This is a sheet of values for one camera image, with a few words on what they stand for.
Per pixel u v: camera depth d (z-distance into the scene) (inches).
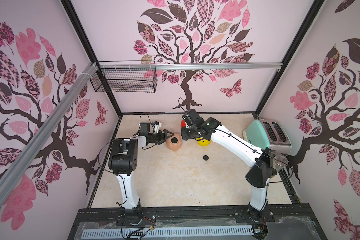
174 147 37.9
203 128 22.1
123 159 21.3
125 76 37.3
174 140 36.5
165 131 35.9
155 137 35.4
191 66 36.3
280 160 30.4
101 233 27.4
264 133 33.6
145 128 32.8
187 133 28.3
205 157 37.3
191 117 23.7
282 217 28.7
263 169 18.2
